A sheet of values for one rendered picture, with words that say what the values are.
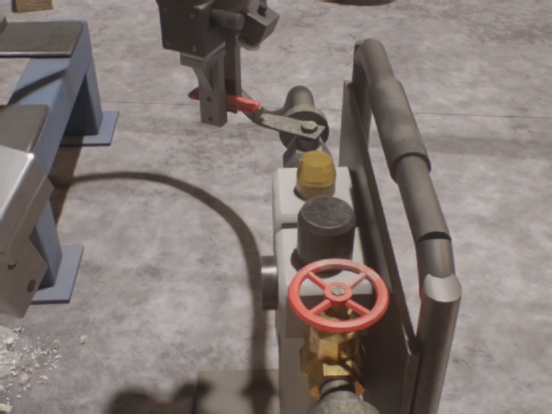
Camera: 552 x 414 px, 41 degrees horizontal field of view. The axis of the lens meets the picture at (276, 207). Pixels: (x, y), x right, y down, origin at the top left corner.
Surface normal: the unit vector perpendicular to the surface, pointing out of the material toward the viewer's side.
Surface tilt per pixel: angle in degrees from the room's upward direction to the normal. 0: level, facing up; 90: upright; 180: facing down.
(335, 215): 0
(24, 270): 96
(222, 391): 0
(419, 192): 15
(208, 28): 90
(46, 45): 0
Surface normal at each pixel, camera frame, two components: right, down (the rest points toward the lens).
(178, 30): -0.44, 0.55
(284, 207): 0.00, -0.79
